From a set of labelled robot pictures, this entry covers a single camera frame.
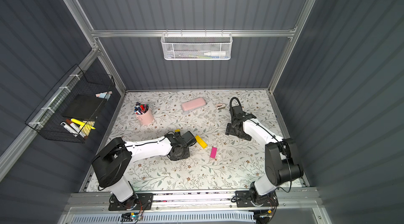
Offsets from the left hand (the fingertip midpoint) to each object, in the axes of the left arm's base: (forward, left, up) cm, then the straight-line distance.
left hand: (186, 158), depth 87 cm
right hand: (+12, -29, +6) cm, 32 cm away
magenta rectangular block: (+3, -15, 0) cm, 16 cm away
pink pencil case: (+37, -3, +3) cm, 37 cm away
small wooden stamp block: (+36, -22, +2) cm, 42 cm away
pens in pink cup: (+26, +28, +12) cm, 40 cm away
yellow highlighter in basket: (+6, +45, +27) cm, 52 cm away
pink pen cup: (+23, +26, +6) cm, 35 cm away
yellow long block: (+18, +7, -1) cm, 20 cm away
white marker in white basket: (+51, -17, +34) cm, 63 cm away
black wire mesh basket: (+12, +53, +29) cm, 61 cm away
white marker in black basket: (+2, +47, +28) cm, 55 cm away
